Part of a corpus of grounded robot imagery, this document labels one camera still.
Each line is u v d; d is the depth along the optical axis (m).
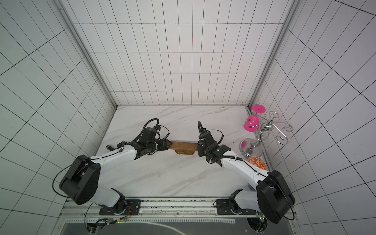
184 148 0.87
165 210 0.73
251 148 0.92
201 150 0.76
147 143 0.68
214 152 0.61
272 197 0.40
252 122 0.86
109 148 0.92
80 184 0.43
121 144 0.91
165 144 0.79
